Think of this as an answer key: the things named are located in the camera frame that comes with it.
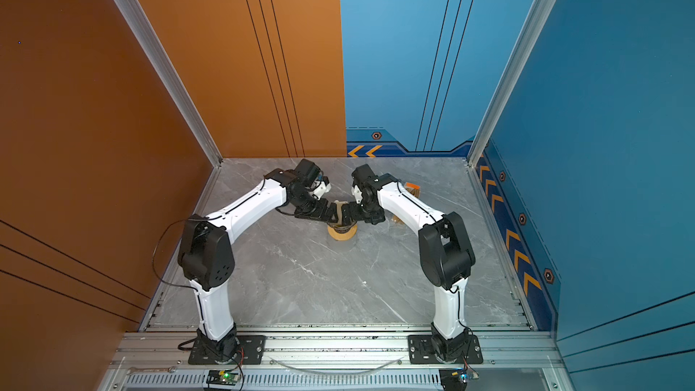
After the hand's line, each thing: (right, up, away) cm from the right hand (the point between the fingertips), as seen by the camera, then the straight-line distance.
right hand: (354, 220), depth 91 cm
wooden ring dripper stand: (-4, -4, -5) cm, 8 cm away
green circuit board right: (+27, -39, -20) cm, 51 cm away
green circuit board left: (-34, -39, -20) cm, 56 cm away
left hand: (-9, +2, -2) cm, 9 cm away
